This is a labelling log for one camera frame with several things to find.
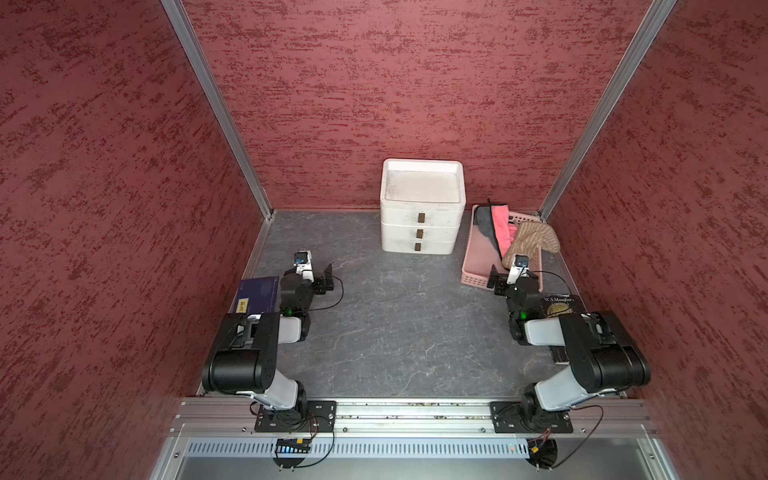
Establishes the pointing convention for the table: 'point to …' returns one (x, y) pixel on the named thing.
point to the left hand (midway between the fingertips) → (316, 269)
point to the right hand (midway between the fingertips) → (506, 270)
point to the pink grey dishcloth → (493, 221)
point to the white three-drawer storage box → (421, 201)
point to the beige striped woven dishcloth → (530, 237)
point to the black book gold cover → (559, 304)
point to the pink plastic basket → (480, 254)
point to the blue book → (258, 295)
